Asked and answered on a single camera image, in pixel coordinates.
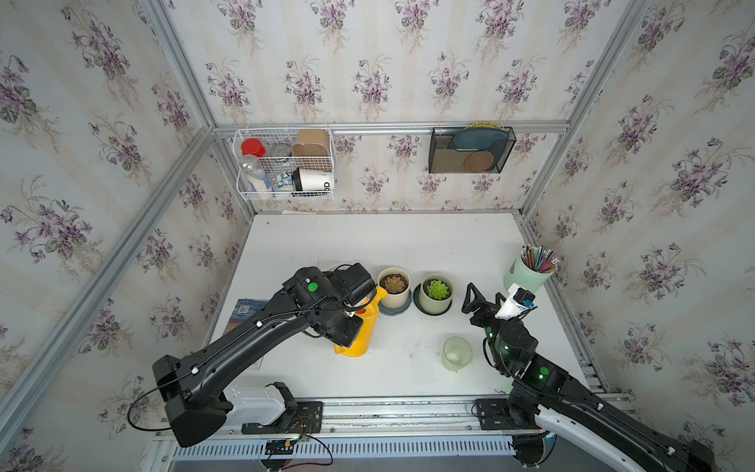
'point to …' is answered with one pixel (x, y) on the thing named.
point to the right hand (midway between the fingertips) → (484, 291)
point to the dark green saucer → (416, 299)
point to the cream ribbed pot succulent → (396, 282)
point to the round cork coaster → (478, 161)
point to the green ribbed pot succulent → (435, 293)
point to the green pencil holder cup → (519, 273)
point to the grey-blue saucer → (394, 312)
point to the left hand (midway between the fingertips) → (351, 341)
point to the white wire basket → (285, 163)
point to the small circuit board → (279, 446)
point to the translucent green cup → (456, 353)
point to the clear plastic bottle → (252, 163)
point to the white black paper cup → (312, 179)
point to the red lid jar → (253, 147)
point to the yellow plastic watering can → (362, 342)
